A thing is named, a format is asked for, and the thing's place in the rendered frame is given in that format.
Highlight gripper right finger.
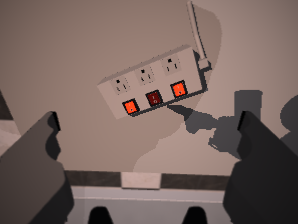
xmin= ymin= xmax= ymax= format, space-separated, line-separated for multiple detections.
xmin=223 ymin=111 xmax=298 ymax=224

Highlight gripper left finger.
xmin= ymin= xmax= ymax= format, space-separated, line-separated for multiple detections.
xmin=0 ymin=111 xmax=74 ymax=224

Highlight white power strip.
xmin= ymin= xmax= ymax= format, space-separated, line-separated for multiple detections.
xmin=97 ymin=1 xmax=208 ymax=119

